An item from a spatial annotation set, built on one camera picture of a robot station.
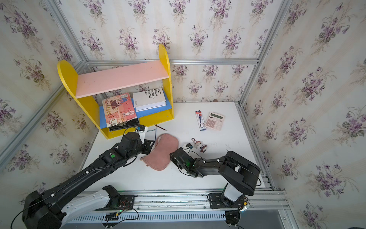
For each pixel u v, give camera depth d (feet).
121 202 2.38
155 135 3.29
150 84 2.50
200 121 3.50
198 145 2.97
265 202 2.44
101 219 2.26
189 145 2.70
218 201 2.40
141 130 2.21
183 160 2.16
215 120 3.45
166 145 3.12
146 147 2.22
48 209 1.26
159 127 3.42
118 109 3.14
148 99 3.23
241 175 1.45
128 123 3.41
